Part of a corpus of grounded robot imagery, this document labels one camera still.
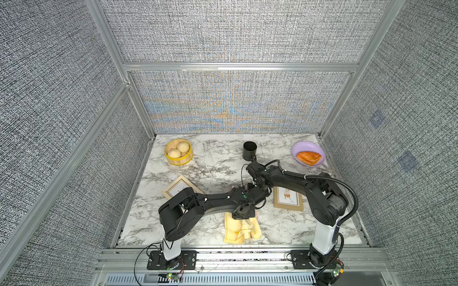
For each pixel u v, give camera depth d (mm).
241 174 836
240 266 732
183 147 1062
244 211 684
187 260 736
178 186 951
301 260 731
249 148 1007
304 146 1137
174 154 1033
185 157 1031
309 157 1038
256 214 856
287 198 909
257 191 687
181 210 514
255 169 763
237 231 774
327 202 495
